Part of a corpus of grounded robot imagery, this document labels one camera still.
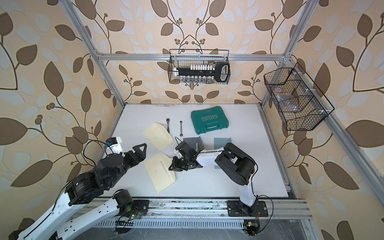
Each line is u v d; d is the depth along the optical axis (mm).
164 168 876
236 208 739
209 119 1050
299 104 738
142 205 754
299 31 785
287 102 703
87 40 844
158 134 1027
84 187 440
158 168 873
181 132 1044
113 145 565
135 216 707
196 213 737
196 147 969
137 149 597
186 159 726
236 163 504
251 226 720
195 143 990
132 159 576
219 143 990
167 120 1096
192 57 907
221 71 837
